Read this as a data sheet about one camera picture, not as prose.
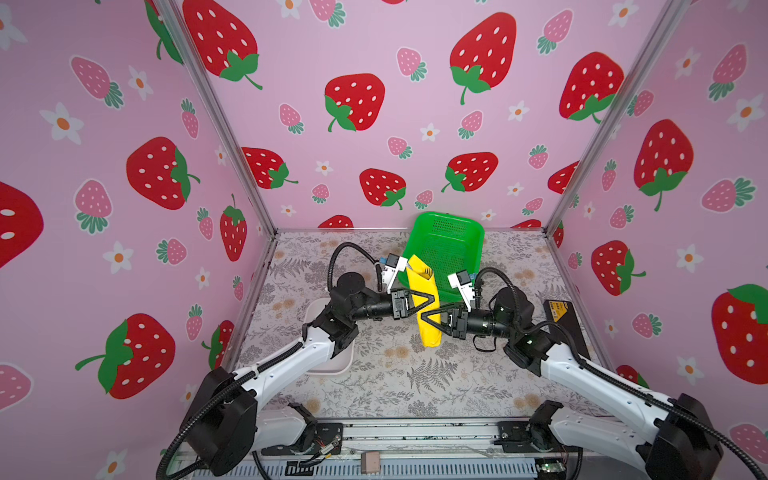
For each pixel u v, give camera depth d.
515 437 0.73
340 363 0.85
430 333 0.65
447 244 1.18
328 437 0.73
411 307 0.66
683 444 0.39
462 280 0.64
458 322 0.61
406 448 0.73
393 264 0.65
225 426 0.40
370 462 0.69
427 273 0.66
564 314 0.95
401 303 0.63
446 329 0.64
